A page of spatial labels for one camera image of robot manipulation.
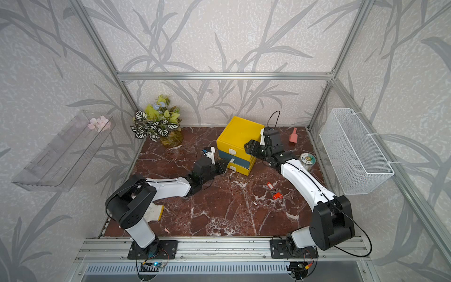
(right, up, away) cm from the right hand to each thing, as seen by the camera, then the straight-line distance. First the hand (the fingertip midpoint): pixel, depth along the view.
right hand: (247, 146), depth 84 cm
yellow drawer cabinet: (-8, +1, -1) cm, 8 cm away
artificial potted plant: (-45, +13, +5) cm, 47 cm away
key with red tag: (+13, -22, +10) cm, 27 cm away
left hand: (-9, -8, +5) cm, 13 cm away
